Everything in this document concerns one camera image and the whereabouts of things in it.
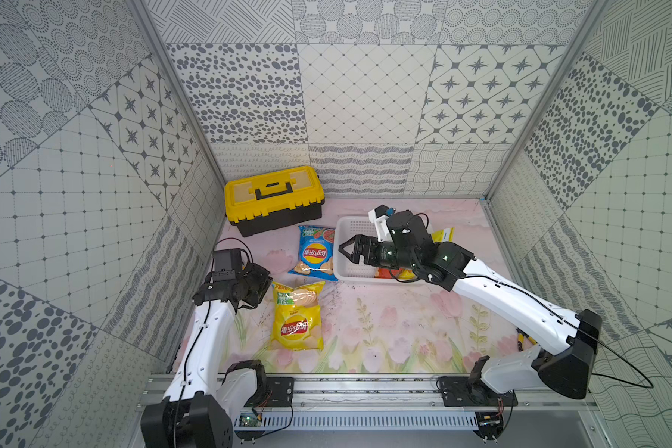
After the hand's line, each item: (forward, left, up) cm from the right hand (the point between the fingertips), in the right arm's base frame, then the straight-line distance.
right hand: (351, 254), depth 70 cm
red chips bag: (+6, -11, -20) cm, 24 cm away
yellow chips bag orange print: (+14, -30, -10) cm, 34 cm away
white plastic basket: (+12, +2, -26) cm, 29 cm away
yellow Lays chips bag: (-10, +15, -17) cm, 25 cm away
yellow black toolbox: (+29, +31, -11) cm, 44 cm away
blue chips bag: (+16, +13, -20) cm, 28 cm away
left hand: (+2, +24, -12) cm, 27 cm away
